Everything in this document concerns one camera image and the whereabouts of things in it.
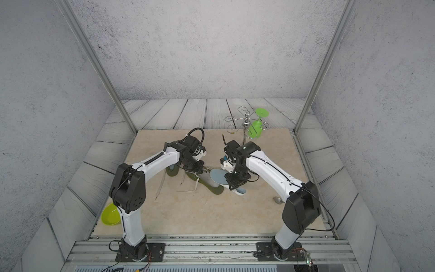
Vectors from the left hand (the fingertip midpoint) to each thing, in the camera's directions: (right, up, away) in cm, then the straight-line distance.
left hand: (205, 172), depth 91 cm
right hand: (+14, -4, -14) cm, 20 cm away
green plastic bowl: (-44, -19, -9) cm, 49 cm away
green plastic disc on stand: (+26, +23, -6) cm, 35 cm away
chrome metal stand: (+21, +26, -4) cm, 33 cm away
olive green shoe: (0, -4, +3) cm, 5 cm away
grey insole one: (+7, -2, -2) cm, 8 cm away
